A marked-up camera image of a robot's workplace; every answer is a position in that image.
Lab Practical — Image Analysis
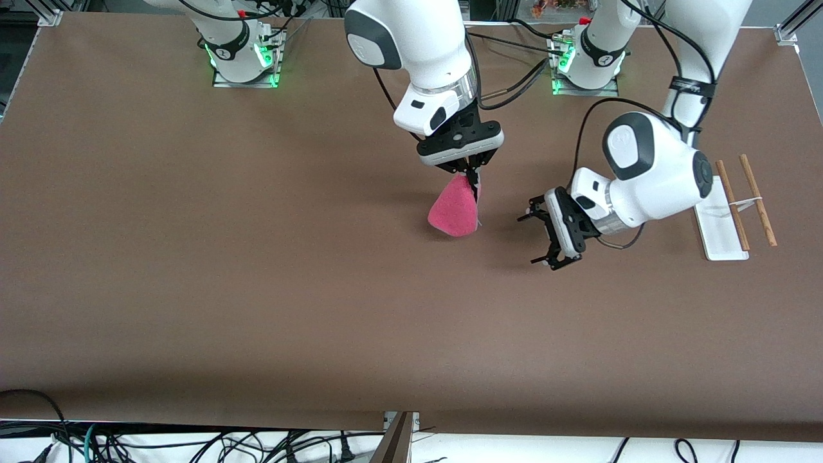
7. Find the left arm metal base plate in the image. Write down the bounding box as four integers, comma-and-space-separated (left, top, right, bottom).
549, 35, 620, 98

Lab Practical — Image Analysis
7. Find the pink and grey towel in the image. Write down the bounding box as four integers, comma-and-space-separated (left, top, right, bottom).
428, 175, 483, 239

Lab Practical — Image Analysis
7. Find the brown table cover sheet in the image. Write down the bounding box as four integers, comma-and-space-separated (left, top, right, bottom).
0, 13, 823, 443

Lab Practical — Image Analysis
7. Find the black cable across table edge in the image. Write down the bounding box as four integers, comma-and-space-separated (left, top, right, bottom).
473, 19, 566, 59

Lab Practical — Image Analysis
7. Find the orange red background object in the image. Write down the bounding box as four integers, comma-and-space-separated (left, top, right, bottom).
530, 0, 581, 17

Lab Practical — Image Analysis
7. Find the white metal bracket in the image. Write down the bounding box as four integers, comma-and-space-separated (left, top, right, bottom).
384, 412, 421, 433

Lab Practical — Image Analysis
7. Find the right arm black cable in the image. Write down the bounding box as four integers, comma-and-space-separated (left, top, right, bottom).
372, 29, 552, 143

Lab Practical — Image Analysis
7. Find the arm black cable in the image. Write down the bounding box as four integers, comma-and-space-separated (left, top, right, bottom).
372, 29, 552, 143
574, 0, 718, 251

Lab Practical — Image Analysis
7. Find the thick black floor cable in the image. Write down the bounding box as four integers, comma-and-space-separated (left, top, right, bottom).
0, 388, 73, 463

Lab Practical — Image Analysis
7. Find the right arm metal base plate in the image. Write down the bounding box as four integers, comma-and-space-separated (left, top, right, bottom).
211, 29, 285, 89

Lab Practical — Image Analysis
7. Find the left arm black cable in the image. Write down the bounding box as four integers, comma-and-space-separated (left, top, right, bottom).
574, 0, 718, 251

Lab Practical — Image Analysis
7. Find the wooden post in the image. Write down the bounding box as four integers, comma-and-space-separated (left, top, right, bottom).
370, 412, 413, 463

